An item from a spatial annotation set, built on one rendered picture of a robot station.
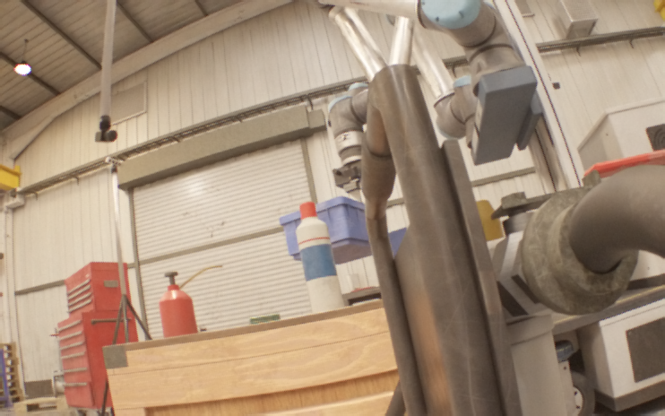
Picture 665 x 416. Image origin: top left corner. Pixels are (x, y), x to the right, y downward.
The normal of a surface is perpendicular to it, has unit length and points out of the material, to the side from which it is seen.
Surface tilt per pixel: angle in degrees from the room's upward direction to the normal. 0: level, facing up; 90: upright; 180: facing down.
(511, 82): 90
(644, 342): 90
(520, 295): 108
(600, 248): 135
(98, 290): 90
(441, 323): 90
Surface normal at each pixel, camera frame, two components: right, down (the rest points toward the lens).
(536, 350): 0.26, -0.29
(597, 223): -0.89, 0.44
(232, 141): -0.13, -0.22
